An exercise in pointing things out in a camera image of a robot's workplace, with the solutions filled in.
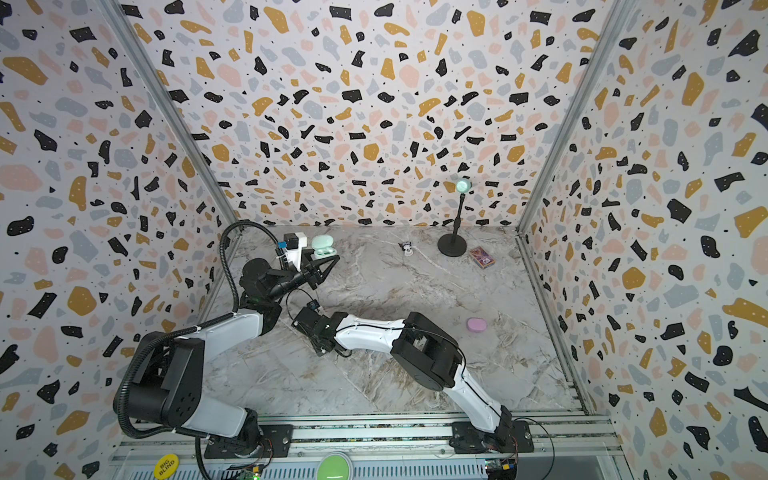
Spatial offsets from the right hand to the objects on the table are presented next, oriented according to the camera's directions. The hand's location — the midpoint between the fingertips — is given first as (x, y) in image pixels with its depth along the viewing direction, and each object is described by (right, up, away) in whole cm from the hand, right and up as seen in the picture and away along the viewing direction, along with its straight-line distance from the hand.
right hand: (324, 333), depth 90 cm
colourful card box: (+53, +23, +22) cm, 62 cm away
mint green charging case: (+3, +26, -12) cm, 29 cm away
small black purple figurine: (+25, +26, +23) cm, 43 cm away
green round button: (+8, -26, -20) cm, 34 cm away
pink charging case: (+47, +2, +4) cm, 47 cm away
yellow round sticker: (-32, -26, -20) cm, 46 cm away
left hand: (+7, +25, -13) cm, 29 cm away
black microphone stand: (+44, +28, +26) cm, 58 cm away
